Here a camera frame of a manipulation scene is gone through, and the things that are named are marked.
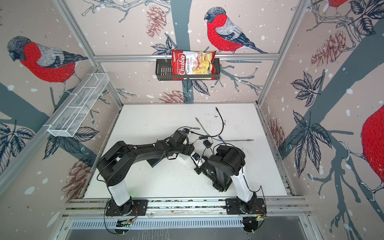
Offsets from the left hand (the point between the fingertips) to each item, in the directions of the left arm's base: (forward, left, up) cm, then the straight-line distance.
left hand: (191, 148), depth 90 cm
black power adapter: (+6, -10, -4) cm, 12 cm away
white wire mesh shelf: (+5, +61, +26) cm, 66 cm away
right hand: (-6, 0, -5) cm, 7 cm away
